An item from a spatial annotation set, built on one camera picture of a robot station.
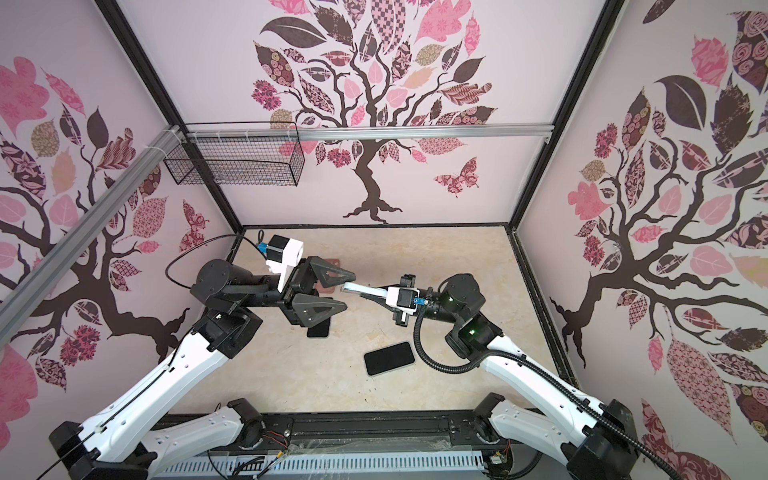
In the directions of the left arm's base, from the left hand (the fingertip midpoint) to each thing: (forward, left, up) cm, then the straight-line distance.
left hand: (351, 296), depth 48 cm
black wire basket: (+61, +35, -11) cm, 71 cm away
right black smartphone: (+5, -6, -44) cm, 45 cm away
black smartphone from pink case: (+15, +15, -45) cm, 50 cm away
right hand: (+7, -2, -7) cm, 10 cm away
